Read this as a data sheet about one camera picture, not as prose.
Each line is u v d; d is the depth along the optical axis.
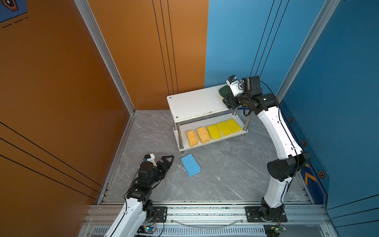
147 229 0.71
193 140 0.91
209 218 0.73
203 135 0.94
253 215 0.72
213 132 0.98
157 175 0.70
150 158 0.77
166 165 0.72
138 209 0.55
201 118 1.06
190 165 0.88
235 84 0.66
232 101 0.68
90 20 0.73
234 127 1.00
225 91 0.77
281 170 0.57
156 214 0.73
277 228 0.69
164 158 0.74
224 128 1.00
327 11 0.71
